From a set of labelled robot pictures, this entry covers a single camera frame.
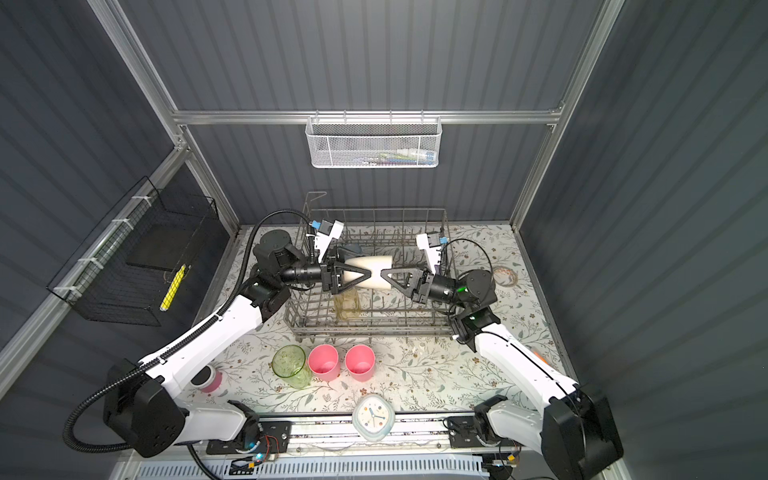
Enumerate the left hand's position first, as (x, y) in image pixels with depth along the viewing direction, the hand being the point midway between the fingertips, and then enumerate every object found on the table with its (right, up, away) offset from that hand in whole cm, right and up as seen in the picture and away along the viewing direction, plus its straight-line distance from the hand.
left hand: (371, 269), depth 64 cm
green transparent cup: (-22, -24, +11) cm, 34 cm away
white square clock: (0, -38, +10) cm, 39 cm away
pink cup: (-15, -28, +20) cm, 37 cm away
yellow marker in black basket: (-47, -5, +5) cm, 47 cm away
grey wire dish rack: (0, -16, +32) cm, 36 cm away
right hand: (+3, -3, -3) cm, 5 cm away
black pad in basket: (-56, +6, +13) cm, 57 cm away
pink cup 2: (-4, -27, +19) cm, 34 cm away
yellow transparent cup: (-9, -12, +23) cm, 27 cm away
